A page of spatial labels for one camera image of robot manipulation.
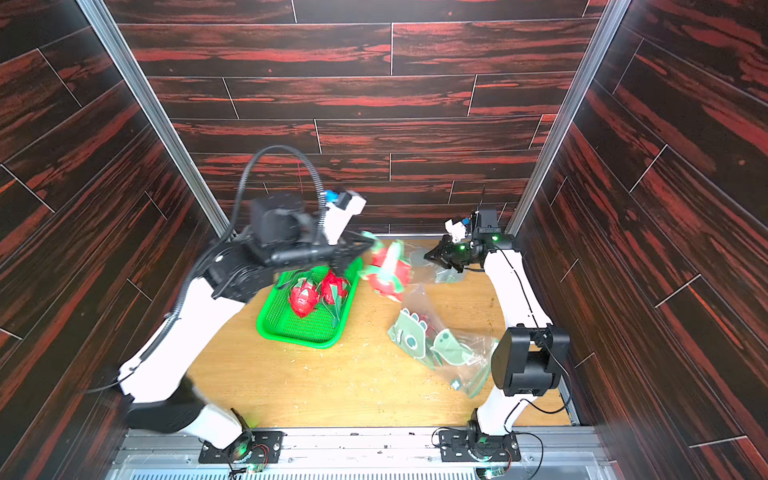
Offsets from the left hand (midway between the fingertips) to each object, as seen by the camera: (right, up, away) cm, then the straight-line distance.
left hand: (373, 241), depth 57 cm
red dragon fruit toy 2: (-14, -12, +36) cm, 41 cm away
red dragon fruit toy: (-23, -15, +35) cm, 44 cm away
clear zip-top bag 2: (+12, -23, +24) cm, 35 cm away
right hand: (+16, -2, +27) cm, 32 cm away
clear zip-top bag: (+22, -7, +46) cm, 52 cm away
